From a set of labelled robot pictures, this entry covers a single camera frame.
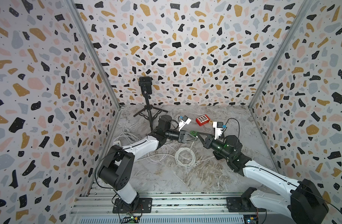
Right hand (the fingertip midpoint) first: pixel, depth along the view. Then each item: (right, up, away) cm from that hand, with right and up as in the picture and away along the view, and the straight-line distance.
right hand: (197, 135), depth 73 cm
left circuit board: (-34, -43, -2) cm, 55 cm away
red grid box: (+8, +8, +36) cm, 38 cm away
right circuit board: (+27, -43, -1) cm, 51 cm away
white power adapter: (-51, -8, +22) cm, 56 cm away
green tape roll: (+1, -2, +28) cm, 28 cm away
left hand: (-1, -3, +1) cm, 3 cm away
